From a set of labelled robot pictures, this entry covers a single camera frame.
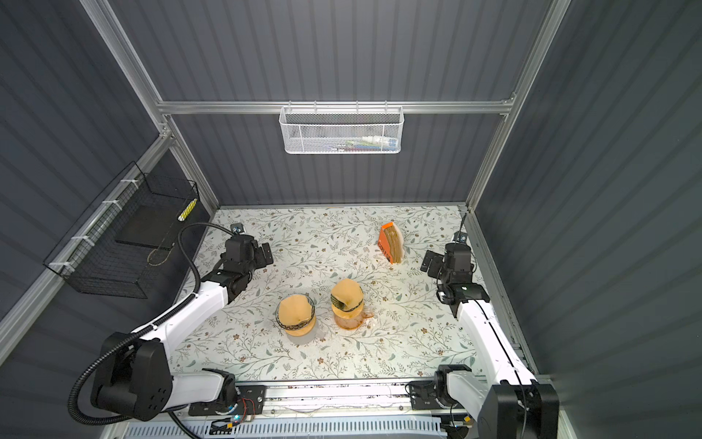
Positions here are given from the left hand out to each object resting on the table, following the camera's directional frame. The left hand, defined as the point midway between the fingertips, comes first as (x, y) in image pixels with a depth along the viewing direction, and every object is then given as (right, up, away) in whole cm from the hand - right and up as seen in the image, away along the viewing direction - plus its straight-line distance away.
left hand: (252, 249), depth 87 cm
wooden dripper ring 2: (+19, -22, -12) cm, 31 cm away
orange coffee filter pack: (+46, +2, +12) cm, 48 cm away
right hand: (+62, -3, -4) cm, 62 cm away
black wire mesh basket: (-31, +2, -14) cm, 34 cm away
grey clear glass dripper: (+18, -19, -14) cm, 30 cm away
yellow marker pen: (-18, +11, -6) cm, 22 cm away
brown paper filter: (+32, -12, -7) cm, 35 cm away
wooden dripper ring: (+31, -19, -8) cm, 37 cm away
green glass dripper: (+29, -16, -8) cm, 34 cm away
